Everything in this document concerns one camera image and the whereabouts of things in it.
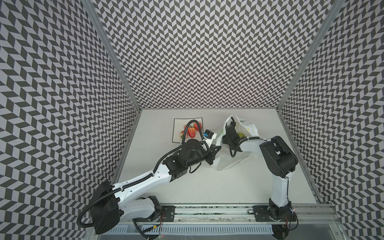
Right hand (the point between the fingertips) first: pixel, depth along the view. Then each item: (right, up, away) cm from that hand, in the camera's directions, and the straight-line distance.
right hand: (227, 139), depth 102 cm
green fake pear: (+7, +3, -7) cm, 11 cm away
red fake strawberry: (-25, +5, -1) cm, 26 cm away
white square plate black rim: (-35, +9, +3) cm, 36 cm away
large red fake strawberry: (-32, +4, -4) cm, 32 cm away
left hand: (-9, -1, -32) cm, 33 cm away
